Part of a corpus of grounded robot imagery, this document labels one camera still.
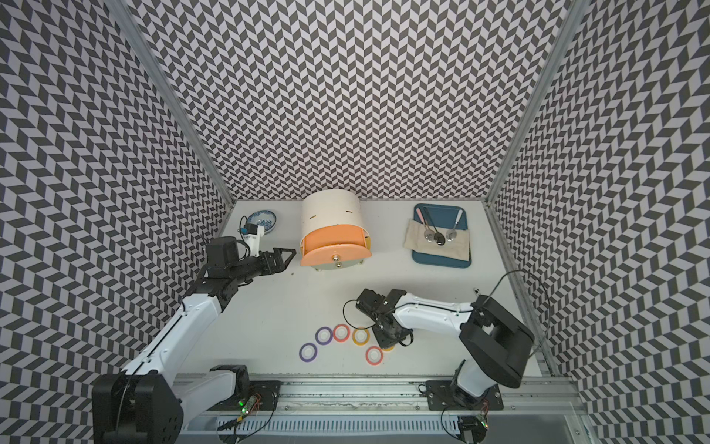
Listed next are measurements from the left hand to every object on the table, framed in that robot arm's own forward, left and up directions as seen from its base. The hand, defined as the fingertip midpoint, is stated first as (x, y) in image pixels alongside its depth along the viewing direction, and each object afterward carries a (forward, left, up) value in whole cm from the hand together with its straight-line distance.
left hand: (285, 255), depth 82 cm
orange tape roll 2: (-23, -31, -15) cm, 41 cm away
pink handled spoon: (+19, -48, -16) cm, 54 cm away
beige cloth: (+17, -42, -15) cm, 48 cm away
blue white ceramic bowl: (+29, +17, -16) cm, 37 cm away
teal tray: (+30, -57, -16) cm, 66 cm away
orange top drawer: (-4, -16, +11) cm, 20 cm away
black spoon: (+18, -52, -16) cm, 58 cm away
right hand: (-20, -33, -17) cm, 42 cm away
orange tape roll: (-18, -22, -18) cm, 34 cm away
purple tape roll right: (-18, -11, -17) cm, 27 cm away
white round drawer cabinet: (+16, -13, +4) cm, 21 cm away
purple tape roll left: (-23, -7, -17) cm, 29 cm away
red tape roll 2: (-23, -27, -18) cm, 40 cm away
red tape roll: (-19, -16, -17) cm, 31 cm away
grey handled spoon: (+19, -57, -15) cm, 62 cm away
